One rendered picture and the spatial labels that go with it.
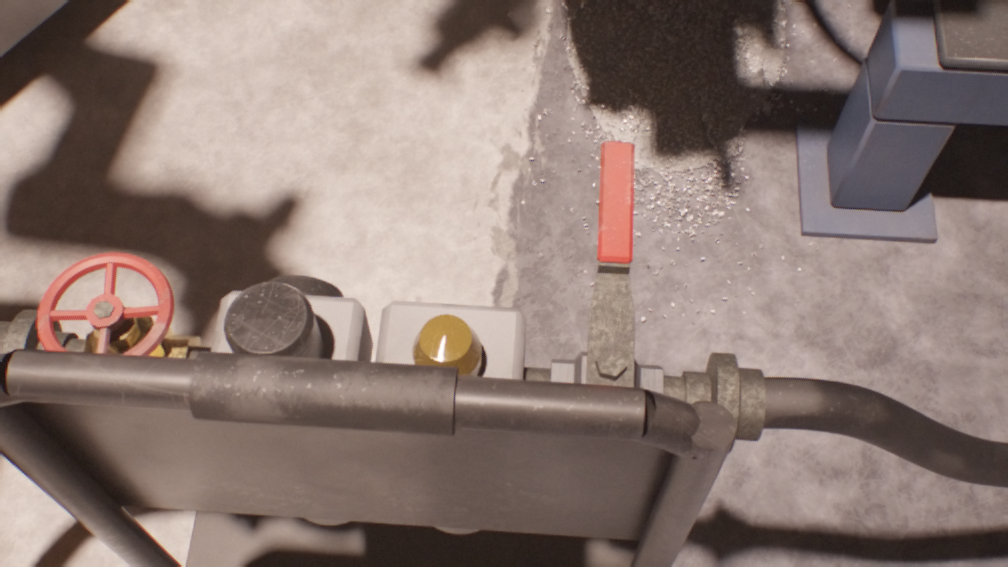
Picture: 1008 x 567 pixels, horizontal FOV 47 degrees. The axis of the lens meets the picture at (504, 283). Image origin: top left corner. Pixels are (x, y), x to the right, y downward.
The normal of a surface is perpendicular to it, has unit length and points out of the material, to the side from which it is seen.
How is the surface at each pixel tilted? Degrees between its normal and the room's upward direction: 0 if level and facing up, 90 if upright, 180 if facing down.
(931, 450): 60
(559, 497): 90
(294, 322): 0
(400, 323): 0
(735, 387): 9
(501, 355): 0
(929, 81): 90
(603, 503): 90
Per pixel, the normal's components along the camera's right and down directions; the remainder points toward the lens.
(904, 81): -0.07, 0.89
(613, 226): 0.00, -0.46
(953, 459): 0.47, 0.41
